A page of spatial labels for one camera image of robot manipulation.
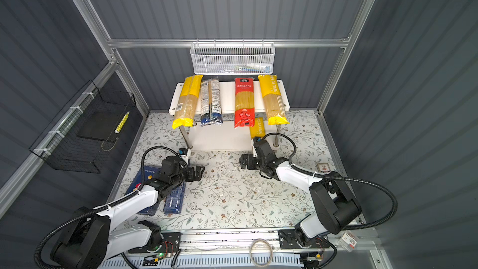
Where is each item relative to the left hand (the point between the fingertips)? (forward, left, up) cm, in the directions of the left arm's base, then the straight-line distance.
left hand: (197, 168), depth 87 cm
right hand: (+4, -25, +1) cm, 25 cm away
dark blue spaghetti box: (-6, +27, -1) cm, 28 cm away
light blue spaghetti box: (-15, +9, -4) cm, 18 cm away
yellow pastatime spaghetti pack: (+21, -31, +3) cm, 37 cm away
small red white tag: (-30, -63, -5) cm, 70 cm away
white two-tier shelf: (+20, -12, -2) cm, 23 cm away
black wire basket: (+1, +41, +22) cm, 47 cm away
